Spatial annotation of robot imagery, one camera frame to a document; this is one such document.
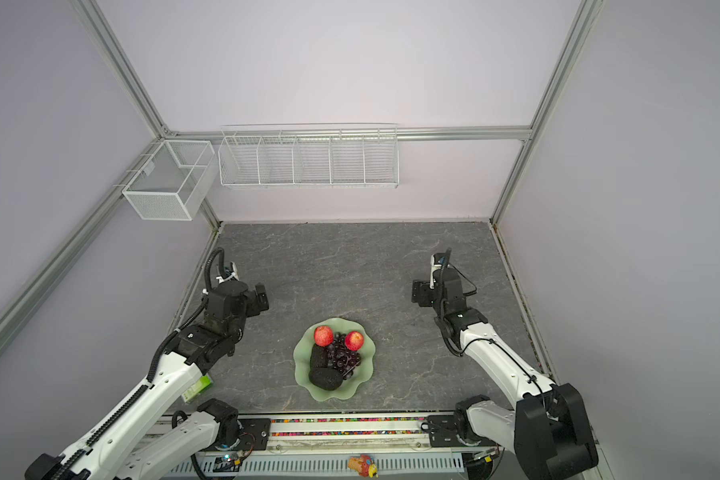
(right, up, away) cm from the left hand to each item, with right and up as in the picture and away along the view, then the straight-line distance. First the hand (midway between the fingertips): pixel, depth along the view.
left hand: (244, 291), depth 78 cm
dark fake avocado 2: (+22, -22, -2) cm, 31 cm away
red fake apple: (+20, -13, +5) cm, 25 cm away
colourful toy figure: (+32, -38, -11) cm, 51 cm away
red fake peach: (+29, -14, +3) cm, 32 cm away
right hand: (+51, +1, +8) cm, 51 cm away
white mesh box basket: (-32, +34, +21) cm, 52 cm away
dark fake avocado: (+19, -19, +4) cm, 27 cm away
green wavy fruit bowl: (+14, -19, +5) cm, 24 cm away
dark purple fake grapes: (+25, -20, +5) cm, 32 cm away
